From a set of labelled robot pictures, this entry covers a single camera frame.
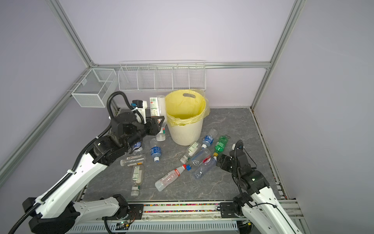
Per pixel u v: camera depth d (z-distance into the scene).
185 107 0.98
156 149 0.91
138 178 0.80
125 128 0.44
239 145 0.67
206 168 0.87
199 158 0.91
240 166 0.55
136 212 0.74
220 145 0.93
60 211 0.40
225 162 0.67
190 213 0.74
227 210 0.74
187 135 0.89
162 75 0.99
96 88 0.98
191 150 0.91
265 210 0.47
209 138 0.96
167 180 0.79
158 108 0.61
